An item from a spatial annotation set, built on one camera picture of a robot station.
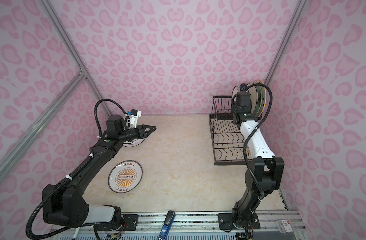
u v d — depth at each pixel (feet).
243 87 2.32
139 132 2.27
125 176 2.89
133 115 2.31
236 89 2.92
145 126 2.35
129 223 2.39
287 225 2.31
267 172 1.66
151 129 2.54
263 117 1.89
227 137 3.45
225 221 2.40
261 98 2.62
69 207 1.32
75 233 2.27
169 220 2.28
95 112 2.01
